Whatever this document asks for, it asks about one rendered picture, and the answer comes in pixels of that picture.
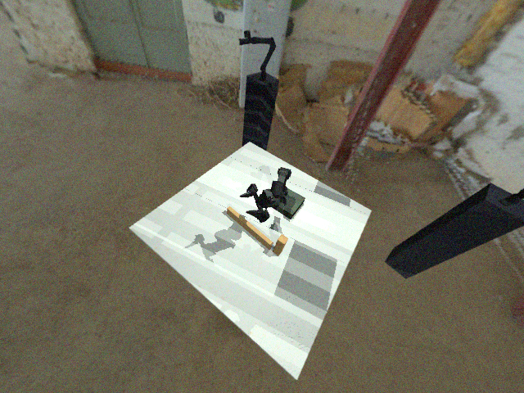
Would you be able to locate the wooden post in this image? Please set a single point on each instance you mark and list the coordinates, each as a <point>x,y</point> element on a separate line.
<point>281,242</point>

